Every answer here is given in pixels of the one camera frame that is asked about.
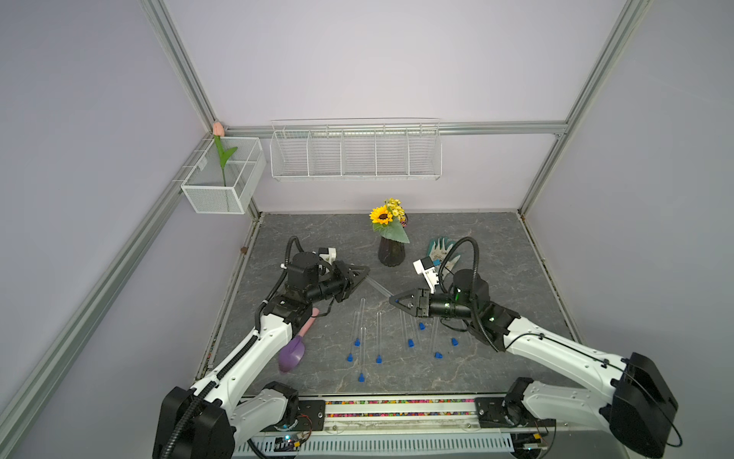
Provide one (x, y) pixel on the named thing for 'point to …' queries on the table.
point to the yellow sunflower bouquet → (390, 220)
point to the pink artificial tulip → (225, 156)
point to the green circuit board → (286, 444)
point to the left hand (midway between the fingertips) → (371, 272)
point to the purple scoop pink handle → (293, 352)
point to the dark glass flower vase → (391, 252)
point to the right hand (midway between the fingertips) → (390, 302)
